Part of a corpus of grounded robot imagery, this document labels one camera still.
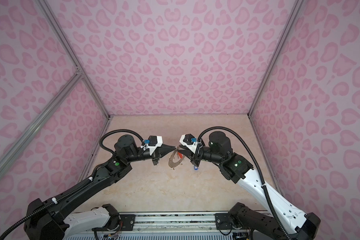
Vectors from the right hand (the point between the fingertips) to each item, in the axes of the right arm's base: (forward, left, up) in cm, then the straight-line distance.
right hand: (181, 147), depth 63 cm
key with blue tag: (+5, -7, -32) cm, 33 cm away
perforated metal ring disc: (-3, +3, -10) cm, 11 cm away
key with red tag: (-1, +1, -5) cm, 5 cm away
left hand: (0, +3, +1) cm, 3 cm away
